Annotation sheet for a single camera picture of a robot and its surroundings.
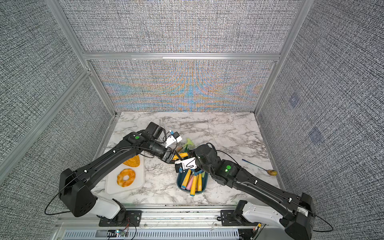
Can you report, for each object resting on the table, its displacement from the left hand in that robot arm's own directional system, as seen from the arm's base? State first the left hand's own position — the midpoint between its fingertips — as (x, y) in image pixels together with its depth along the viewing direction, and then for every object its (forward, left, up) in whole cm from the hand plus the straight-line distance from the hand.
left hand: (182, 162), depth 69 cm
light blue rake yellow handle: (-5, -5, -15) cm, 17 cm away
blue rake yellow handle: (+2, 0, +2) cm, 3 cm away
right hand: (+8, -4, +3) cm, 9 cm away
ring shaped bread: (+3, +30, -20) cm, 36 cm away
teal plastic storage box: (+1, +2, -21) cm, 21 cm away
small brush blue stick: (+2, -51, -21) cm, 56 cm away
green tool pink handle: (-4, -3, -15) cm, 16 cm away
